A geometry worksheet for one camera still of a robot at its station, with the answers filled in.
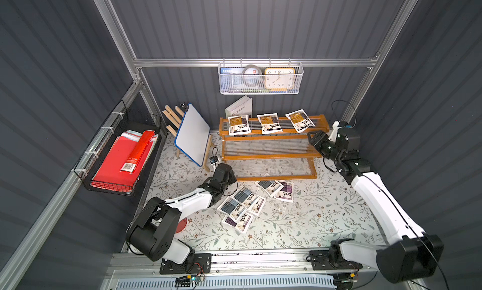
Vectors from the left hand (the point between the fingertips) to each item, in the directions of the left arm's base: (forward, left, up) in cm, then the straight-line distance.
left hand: (232, 172), depth 90 cm
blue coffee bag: (-4, -19, -8) cm, 21 cm away
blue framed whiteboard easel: (+24, +23, +1) cm, 33 cm away
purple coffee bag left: (-22, -4, -9) cm, 24 cm away
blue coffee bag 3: (-9, -6, -8) cm, 14 cm away
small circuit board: (-42, +18, -12) cm, 47 cm away
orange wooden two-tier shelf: (+24, -31, -9) cm, 40 cm away
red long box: (-9, +37, +19) cm, 43 cm away
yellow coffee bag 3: (+13, -31, +22) cm, 40 cm away
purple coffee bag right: (-8, -26, -8) cm, 29 cm away
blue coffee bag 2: (-15, 0, -8) cm, 17 cm away
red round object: (-22, +23, -9) cm, 33 cm away
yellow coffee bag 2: (+12, -17, +20) cm, 30 cm away
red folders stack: (-13, +44, +19) cm, 49 cm away
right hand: (+3, -33, +22) cm, 40 cm away
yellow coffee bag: (+11, -3, +21) cm, 24 cm away
